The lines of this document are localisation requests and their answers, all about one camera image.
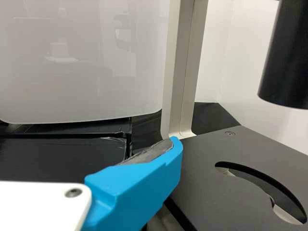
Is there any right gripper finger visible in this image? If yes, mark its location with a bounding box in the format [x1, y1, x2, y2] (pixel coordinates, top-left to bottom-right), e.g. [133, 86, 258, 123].
[81, 136, 184, 231]

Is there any cream microscope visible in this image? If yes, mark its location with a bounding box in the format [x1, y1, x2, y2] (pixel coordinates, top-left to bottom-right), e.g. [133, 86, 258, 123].
[154, 0, 308, 231]

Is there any white box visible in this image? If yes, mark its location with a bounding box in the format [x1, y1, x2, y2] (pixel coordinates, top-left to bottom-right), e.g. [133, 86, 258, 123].
[0, 0, 172, 125]

